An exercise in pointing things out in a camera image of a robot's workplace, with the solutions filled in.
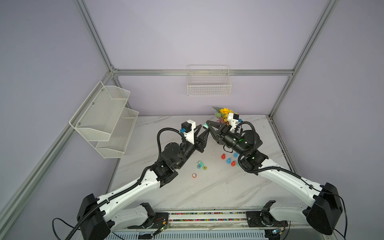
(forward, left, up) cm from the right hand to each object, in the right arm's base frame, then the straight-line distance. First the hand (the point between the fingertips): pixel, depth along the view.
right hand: (205, 126), depth 64 cm
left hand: (-1, 0, -1) cm, 2 cm away
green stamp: (+1, +2, -37) cm, 37 cm away
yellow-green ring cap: (-2, -1, -39) cm, 39 cm away
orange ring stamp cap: (-7, +6, -38) cm, 39 cm away
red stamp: (+5, -13, -37) cm, 39 cm away
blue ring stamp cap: (-1, +3, -38) cm, 38 cm away
